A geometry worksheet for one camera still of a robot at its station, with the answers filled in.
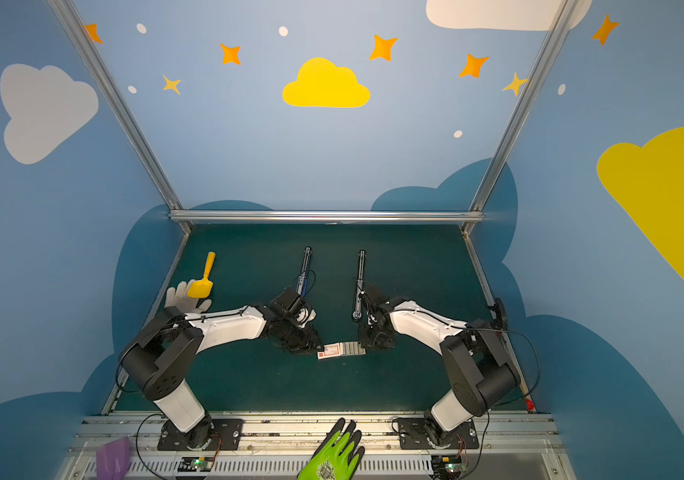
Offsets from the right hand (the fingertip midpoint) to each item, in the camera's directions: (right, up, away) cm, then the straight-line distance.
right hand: (367, 341), depth 89 cm
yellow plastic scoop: (-57, +15, +13) cm, 60 cm away
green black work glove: (-9, -22, -18) cm, 30 cm away
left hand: (-13, -2, -2) cm, 14 cm away
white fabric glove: (-63, +12, +11) cm, 65 cm away
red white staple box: (-11, -3, 0) cm, 12 cm away
